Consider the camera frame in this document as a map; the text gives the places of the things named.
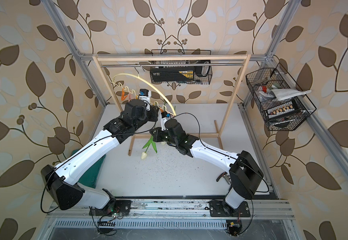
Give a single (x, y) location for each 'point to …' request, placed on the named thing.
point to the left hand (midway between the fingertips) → (159, 106)
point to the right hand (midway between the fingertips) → (149, 131)
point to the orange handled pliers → (225, 176)
